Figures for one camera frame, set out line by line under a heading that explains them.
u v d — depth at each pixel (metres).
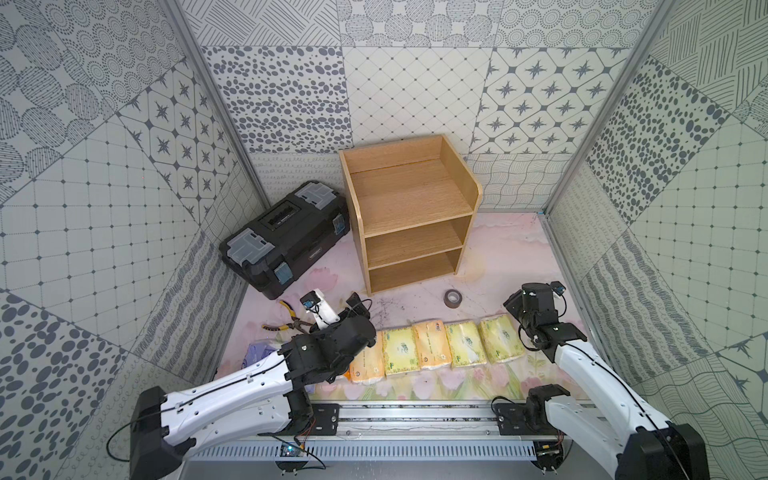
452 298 0.96
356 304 0.71
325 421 0.73
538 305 0.64
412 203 0.80
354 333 0.54
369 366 0.80
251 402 0.47
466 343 0.83
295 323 0.90
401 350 0.81
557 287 0.75
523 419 0.73
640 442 0.41
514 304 0.77
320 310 0.65
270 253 0.86
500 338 0.84
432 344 0.83
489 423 0.76
